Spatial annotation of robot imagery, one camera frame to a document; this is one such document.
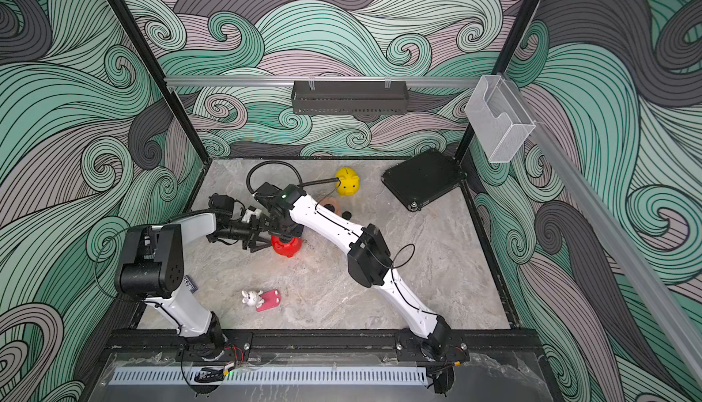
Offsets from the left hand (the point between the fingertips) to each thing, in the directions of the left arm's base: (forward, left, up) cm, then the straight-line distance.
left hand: (276, 233), depth 88 cm
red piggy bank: (-6, -5, +1) cm, 8 cm away
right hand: (-2, -1, +1) cm, 3 cm away
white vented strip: (-38, -3, -8) cm, 38 cm away
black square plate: (+27, -55, -2) cm, 61 cm away
